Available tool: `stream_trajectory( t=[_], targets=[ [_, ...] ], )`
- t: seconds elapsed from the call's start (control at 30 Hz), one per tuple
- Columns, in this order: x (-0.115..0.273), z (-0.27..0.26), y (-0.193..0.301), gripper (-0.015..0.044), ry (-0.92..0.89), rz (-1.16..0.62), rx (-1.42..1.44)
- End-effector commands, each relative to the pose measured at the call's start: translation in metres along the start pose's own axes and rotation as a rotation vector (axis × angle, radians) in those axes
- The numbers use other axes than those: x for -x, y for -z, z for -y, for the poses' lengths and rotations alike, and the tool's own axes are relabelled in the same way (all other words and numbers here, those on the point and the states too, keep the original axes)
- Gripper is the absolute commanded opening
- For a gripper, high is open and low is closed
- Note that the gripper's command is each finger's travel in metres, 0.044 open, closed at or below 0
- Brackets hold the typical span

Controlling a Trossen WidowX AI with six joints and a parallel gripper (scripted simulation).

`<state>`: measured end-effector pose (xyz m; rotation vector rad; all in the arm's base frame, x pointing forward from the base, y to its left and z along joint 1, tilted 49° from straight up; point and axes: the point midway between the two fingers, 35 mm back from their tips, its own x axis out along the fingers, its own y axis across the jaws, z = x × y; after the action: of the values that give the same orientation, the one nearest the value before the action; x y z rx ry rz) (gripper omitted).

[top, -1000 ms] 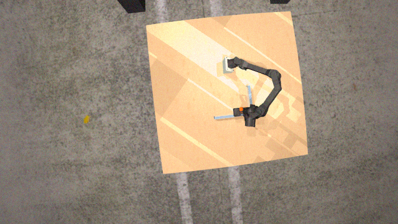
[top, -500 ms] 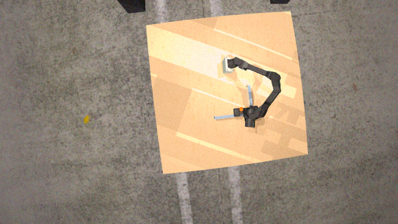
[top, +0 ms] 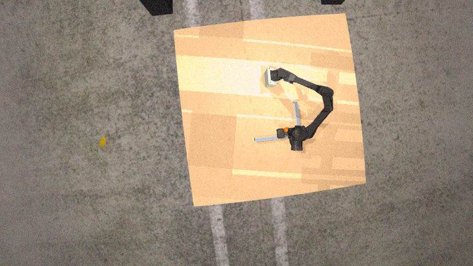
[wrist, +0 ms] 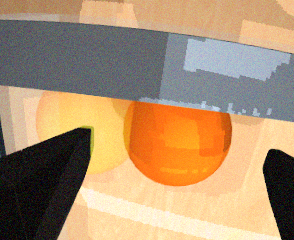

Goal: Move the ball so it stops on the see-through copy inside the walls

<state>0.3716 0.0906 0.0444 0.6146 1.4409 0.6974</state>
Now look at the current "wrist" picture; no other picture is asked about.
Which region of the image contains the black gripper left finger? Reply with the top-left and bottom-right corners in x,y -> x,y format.
0,127 -> 91,240

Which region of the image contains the translucent yellow ball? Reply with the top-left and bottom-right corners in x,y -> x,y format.
36,89 -> 135,175

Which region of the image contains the orange ball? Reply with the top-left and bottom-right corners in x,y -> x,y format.
128,101 -> 232,187

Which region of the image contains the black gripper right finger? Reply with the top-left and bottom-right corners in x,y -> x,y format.
263,148 -> 294,240

